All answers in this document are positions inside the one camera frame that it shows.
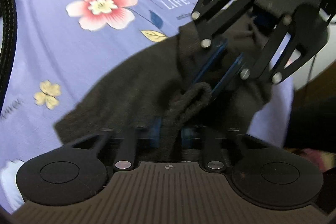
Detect dark knit pants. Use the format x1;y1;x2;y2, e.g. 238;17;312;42
54;15;272;160

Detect purple floral bed sheet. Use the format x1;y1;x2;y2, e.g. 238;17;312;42
0;0;295;214

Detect black braided cable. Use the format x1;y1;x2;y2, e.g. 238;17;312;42
0;0;18;114

